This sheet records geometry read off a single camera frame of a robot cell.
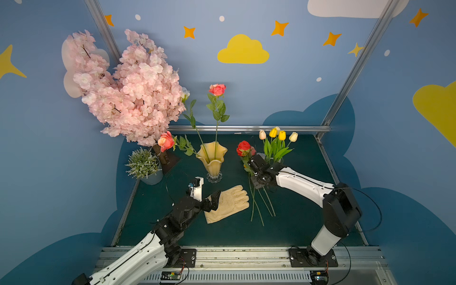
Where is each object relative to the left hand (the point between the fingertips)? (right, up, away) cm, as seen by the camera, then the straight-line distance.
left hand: (211, 186), depth 77 cm
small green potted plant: (-34, +9, +10) cm, 36 cm away
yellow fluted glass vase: (-1, +14, +15) cm, 20 cm away
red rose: (+16, +17, +21) cm, 32 cm away
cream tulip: (+24, +23, +7) cm, 34 cm away
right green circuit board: (+45, -37, -4) cm, 59 cm away
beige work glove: (+9, -10, +14) cm, 20 cm away
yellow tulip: (+32, +23, +4) cm, 40 cm away
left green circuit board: (-16, -36, -5) cm, 40 cm away
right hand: (+24, +2, +14) cm, 28 cm away
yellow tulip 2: (+29, +24, +6) cm, 38 cm away
